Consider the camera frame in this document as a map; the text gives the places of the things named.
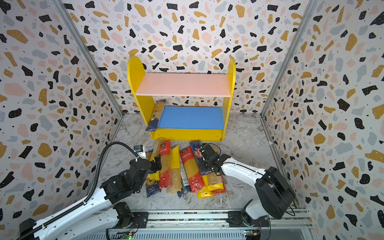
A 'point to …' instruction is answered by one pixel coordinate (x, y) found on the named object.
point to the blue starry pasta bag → (153, 184)
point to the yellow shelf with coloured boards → (197, 105)
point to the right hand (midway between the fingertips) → (198, 162)
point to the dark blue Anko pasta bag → (156, 116)
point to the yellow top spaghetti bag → (175, 186)
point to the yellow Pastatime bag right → (216, 183)
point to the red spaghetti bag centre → (195, 179)
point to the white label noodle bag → (186, 189)
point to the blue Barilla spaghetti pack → (196, 146)
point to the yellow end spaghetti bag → (205, 192)
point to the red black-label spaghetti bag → (165, 155)
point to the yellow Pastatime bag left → (156, 149)
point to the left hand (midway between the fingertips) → (153, 155)
